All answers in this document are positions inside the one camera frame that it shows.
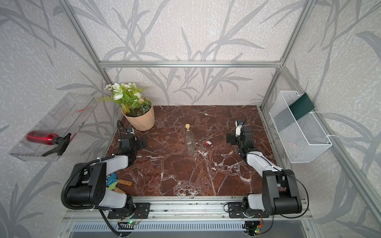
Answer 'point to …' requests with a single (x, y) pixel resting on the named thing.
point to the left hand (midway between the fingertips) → (136, 138)
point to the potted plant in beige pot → (138, 109)
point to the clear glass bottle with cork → (189, 141)
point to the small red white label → (208, 143)
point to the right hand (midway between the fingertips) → (235, 131)
